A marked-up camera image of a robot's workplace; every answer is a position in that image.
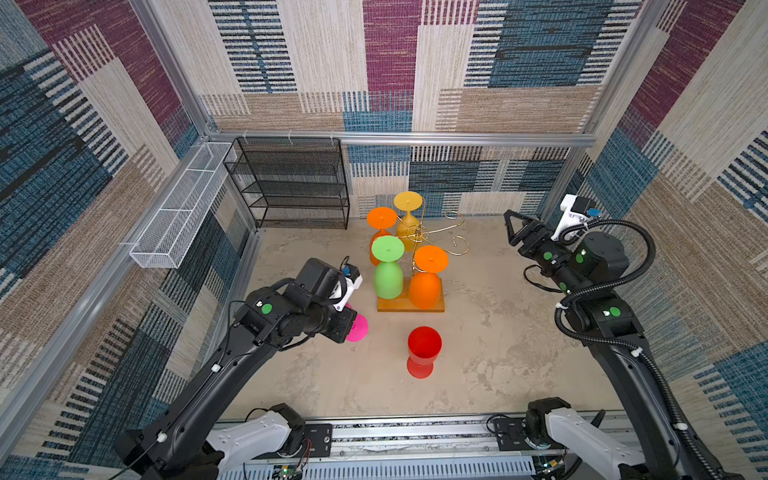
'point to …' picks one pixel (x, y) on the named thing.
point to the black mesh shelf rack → (292, 182)
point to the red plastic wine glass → (424, 345)
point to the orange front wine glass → (425, 285)
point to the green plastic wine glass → (388, 280)
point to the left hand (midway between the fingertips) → (352, 316)
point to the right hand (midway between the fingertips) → (512, 221)
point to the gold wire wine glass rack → (404, 302)
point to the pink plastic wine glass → (360, 327)
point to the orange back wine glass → (382, 218)
